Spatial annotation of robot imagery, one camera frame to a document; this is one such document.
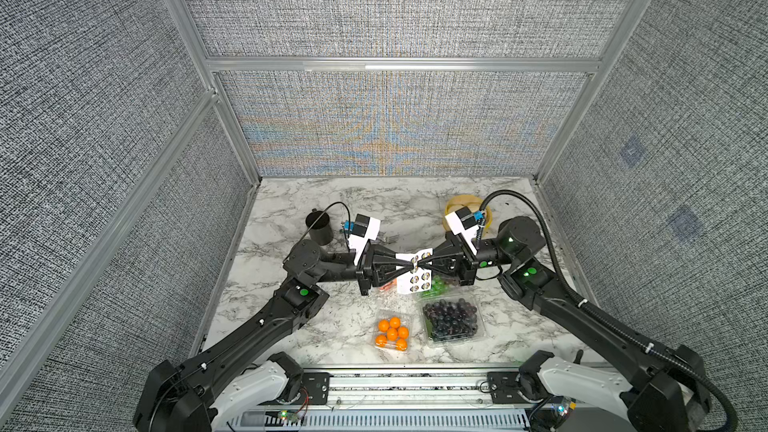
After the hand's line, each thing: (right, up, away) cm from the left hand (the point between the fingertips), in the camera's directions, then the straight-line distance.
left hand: (415, 268), depth 56 cm
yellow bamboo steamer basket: (+26, +13, +50) cm, 58 cm away
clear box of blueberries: (+13, -18, +23) cm, 32 cm away
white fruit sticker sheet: (+1, -3, +4) cm, 5 cm away
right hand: (+1, +1, +1) cm, 2 cm away
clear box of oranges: (-3, -22, +24) cm, 33 cm away
